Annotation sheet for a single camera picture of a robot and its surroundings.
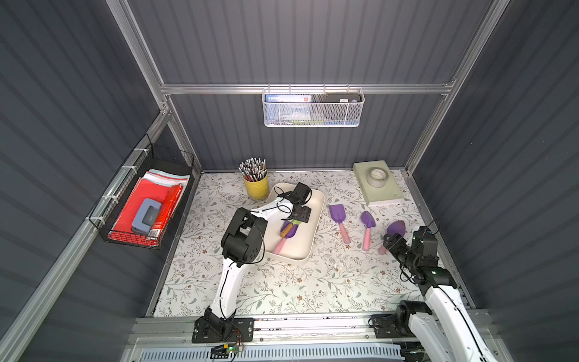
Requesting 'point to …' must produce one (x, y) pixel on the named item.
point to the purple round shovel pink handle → (291, 234)
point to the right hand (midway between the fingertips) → (391, 241)
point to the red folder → (144, 189)
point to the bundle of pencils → (253, 169)
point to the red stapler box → (164, 213)
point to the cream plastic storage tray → (298, 248)
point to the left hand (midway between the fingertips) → (301, 214)
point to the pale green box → (390, 191)
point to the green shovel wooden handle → (285, 231)
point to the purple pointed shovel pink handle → (369, 221)
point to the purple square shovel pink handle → (338, 213)
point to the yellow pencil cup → (258, 190)
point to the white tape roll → (377, 177)
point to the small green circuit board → (222, 351)
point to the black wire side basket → (141, 207)
